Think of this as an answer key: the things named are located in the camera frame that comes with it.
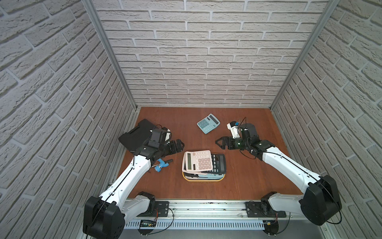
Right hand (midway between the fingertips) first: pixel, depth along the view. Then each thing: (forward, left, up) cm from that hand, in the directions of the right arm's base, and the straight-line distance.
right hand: (223, 141), depth 82 cm
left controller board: (-34, +42, -18) cm, 57 cm away
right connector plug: (-40, -18, -15) cm, 46 cm away
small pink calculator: (-9, +15, -5) cm, 18 cm away
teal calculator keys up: (+24, +5, -13) cm, 27 cm away
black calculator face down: (-10, +3, -8) cm, 13 cm away
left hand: (+1, +27, 0) cm, 27 cm away
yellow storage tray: (-17, +13, -13) cm, 25 cm away
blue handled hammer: (-6, +36, -12) cm, 38 cm away
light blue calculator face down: (-16, +7, -10) cm, 20 cm away
